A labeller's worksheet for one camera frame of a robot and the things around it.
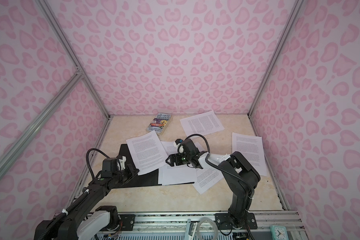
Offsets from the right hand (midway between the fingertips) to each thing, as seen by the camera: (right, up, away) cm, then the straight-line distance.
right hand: (172, 158), depth 89 cm
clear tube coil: (+19, -28, -12) cm, 36 cm away
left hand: (-18, -4, -3) cm, 19 cm away
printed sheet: (-17, +3, +8) cm, 19 cm away
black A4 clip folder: (-12, -12, 0) cm, 17 cm away
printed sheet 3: (+20, -11, 0) cm, 23 cm away
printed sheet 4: (+20, +21, +26) cm, 39 cm away
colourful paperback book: (-12, +22, +24) cm, 35 cm away
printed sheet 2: (0, -9, -2) cm, 9 cm away
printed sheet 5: (+52, +5, +12) cm, 53 cm away
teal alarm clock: (+51, -30, -20) cm, 62 cm away
